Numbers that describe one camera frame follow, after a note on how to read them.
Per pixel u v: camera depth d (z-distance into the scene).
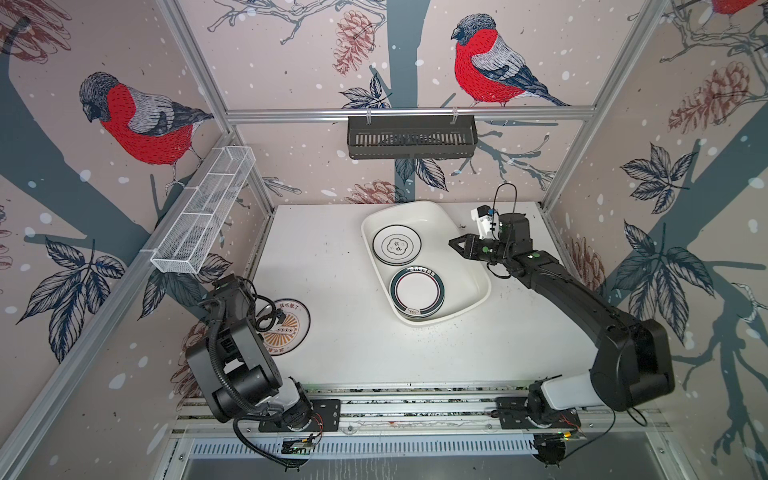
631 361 0.41
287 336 0.88
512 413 0.74
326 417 0.73
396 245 1.07
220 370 0.39
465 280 0.98
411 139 1.04
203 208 0.79
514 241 0.65
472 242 0.73
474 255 0.73
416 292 0.95
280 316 0.80
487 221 0.76
